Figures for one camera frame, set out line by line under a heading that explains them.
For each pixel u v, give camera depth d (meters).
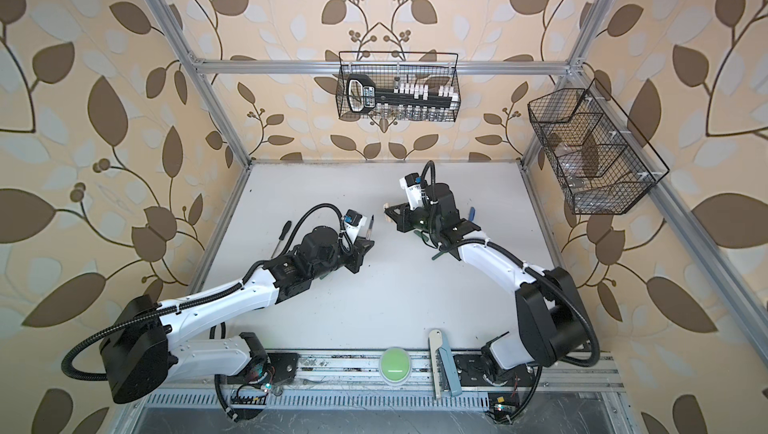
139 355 0.40
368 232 0.77
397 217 0.77
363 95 0.84
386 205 0.82
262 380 0.72
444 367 0.72
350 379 0.74
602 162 0.74
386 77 0.85
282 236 0.99
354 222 0.68
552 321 0.43
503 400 0.72
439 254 0.94
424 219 0.72
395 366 0.74
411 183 0.74
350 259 0.70
